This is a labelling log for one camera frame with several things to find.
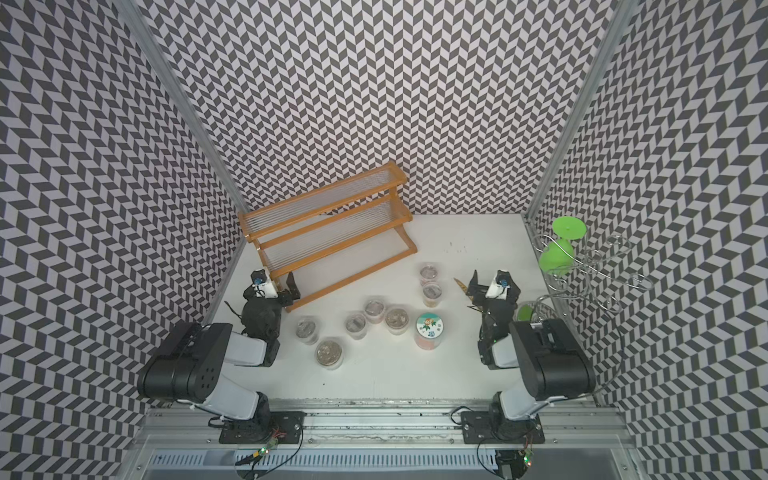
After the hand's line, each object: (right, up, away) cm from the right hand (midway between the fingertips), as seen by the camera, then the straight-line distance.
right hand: (490, 277), depth 89 cm
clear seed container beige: (-28, -12, -4) cm, 31 cm away
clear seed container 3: (-18, +1, +7) cm, 20 cm away
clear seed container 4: (-18, -6, +3) cm, 19 cm away
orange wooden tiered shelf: (-48, +13, +2) cm, 50 cm away
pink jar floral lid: (-19, -13, -7) cm, 24 cm away
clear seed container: (-53, -14, -6) cm, 56 cm away
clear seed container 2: (-35, -10, -2) cm, 36 cm away
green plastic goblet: (+14, +7, -12) cm, 20 cm away
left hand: (-65, 0, +1) cm, 65 cm away
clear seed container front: (-47, -20, -9) cm, 51 cm away
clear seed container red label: (-40, -13, -3) cm, 42 cm away
